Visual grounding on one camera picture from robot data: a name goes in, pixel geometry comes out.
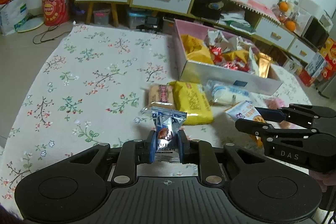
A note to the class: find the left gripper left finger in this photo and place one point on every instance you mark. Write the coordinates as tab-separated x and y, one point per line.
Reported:
132	154

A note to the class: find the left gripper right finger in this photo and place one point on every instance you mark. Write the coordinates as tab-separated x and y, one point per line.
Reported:
200	153

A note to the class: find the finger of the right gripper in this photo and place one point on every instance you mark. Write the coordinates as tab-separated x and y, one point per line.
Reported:
304	116
265	130

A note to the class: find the silver blue chocolate packet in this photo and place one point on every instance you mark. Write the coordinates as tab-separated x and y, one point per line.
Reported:
167	123

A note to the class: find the gold snack bar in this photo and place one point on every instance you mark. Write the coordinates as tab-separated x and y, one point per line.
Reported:
264	62

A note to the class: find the white nut snack packet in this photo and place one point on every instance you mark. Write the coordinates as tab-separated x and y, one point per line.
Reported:
217	39

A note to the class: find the red snack packet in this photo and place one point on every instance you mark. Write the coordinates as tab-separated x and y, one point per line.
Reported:
236	65

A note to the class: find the right hand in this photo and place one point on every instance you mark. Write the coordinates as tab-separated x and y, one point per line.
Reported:
324	180

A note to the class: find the orange lotus chip packet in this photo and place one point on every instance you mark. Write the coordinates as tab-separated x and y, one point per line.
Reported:
244	110

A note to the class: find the pink wrapped snack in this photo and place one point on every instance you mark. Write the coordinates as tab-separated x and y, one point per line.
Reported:
275	103

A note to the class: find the yellow snack packet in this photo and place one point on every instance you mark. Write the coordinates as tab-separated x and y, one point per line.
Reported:
191	99

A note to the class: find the white blue bread packet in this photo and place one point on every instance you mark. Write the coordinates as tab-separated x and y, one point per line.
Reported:
224	94

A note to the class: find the white green snack packet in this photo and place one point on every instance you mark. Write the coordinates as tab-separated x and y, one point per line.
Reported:
253	61

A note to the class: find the brown cracker packet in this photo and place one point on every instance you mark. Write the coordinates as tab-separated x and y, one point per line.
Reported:
161	96

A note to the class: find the floral tablecloth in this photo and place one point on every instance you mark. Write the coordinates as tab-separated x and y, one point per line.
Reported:
94	89

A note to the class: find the low white tv cabinet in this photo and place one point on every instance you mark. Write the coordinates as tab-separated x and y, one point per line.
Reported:
229	15

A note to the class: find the orange fruit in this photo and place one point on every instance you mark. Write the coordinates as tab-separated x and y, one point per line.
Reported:
283	6
290	25

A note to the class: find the white packet with red print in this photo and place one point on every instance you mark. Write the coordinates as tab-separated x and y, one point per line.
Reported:
216	54

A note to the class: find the pink white storage box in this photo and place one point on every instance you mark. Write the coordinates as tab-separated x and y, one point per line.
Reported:
200	72

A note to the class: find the large yellow bag in box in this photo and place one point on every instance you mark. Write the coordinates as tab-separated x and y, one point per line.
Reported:
196	50

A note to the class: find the red patterned bag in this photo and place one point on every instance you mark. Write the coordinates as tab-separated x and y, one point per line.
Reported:
55	12

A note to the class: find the white shopping bag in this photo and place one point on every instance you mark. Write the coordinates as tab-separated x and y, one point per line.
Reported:
14	14

